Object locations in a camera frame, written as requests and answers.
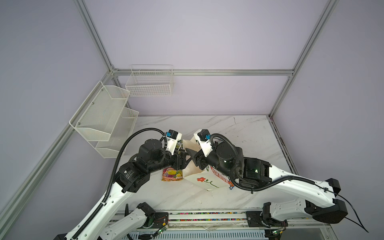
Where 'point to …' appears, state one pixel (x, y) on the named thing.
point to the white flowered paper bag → (208, 178)
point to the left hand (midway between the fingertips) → (188, 155)
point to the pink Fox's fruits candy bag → (171, 174)
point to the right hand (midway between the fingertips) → (189, 144)
